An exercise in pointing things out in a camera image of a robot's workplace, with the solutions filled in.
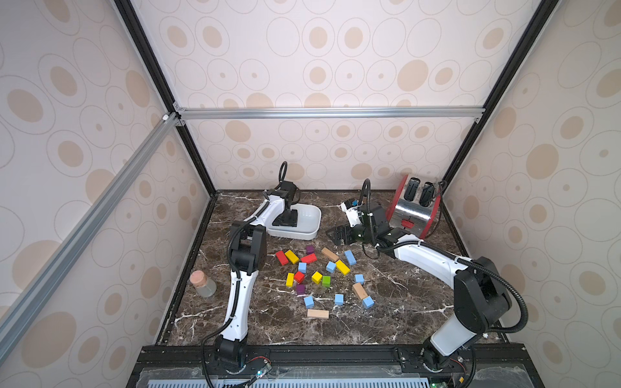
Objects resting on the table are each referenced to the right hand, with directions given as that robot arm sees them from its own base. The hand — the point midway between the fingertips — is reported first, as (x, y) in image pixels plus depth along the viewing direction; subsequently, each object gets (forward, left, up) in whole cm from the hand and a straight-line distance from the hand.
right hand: (345, 226), depth 88 cm
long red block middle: (-6, +14, -15) cm, 21 cm away
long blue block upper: (-6, -3, -14) cm, 15 cm away
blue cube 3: (-23, -8, -13) cm, 27 cm away
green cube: (-16, +7, -13) cm, 21 cm away
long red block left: (-6, +24, -13) cm, 28 cm away
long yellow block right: (-8, +1, -15) cm, 17 cm away
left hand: (+11, +21, -11) cm, 27 cm away
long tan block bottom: (-26, +10, -15) cm, 32 cm away
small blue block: (-10, +16, -13) cm, 23 cm away
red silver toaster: (+10, -26, +1) cm, 28 cm away
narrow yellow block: (-15, +20, -14) cm, 29 cm away
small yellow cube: (-14, +10, -13) cm, 22 cm away
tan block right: (-18, -6, -13) cm, 23 cm away
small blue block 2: (-10, +5, -13) cm, 17 cm away
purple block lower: (-18, +16, -15) cm, 29 cm away
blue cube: (-23, +12, -13) cm, 29 cm away
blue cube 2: (-22, +2, -13) cm, 26 cm away
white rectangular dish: (+7, +15, -10) cm, 19 cm away
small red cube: (-14, +17, -14) cm, 26 cm away
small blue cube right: (-13, -6, -14) cm, 20 cm away
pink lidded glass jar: (-22, +48, -7) cm, 53 cm away
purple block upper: (-2, +14, -14) cm, 19 cm away
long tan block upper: (-4, +4, -15) cm, 16 cm away
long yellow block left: (-5, +21, -14) cm, 26 cm away
